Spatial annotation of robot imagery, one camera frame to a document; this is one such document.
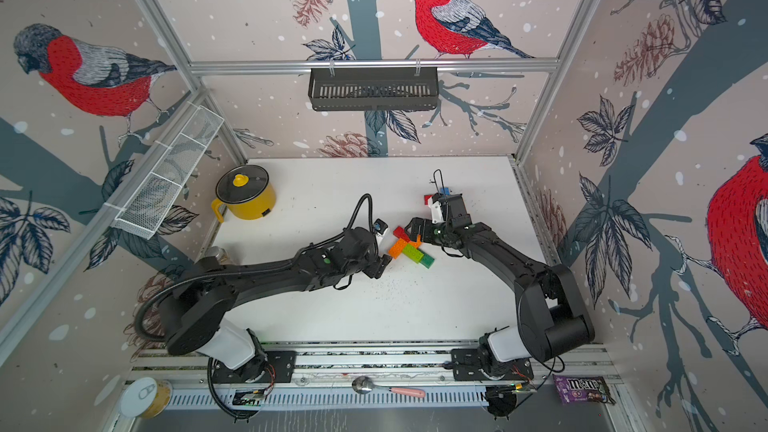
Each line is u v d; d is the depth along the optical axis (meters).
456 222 0.70
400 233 0.95
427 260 0.92
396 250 0.91
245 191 0.98
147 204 0.80
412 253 0.91
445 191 1.08
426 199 1.06
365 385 0.73
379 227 0.76
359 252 0.66
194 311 0.44
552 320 0.43
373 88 1.06
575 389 0.69
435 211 0.82
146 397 0.66
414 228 0.80
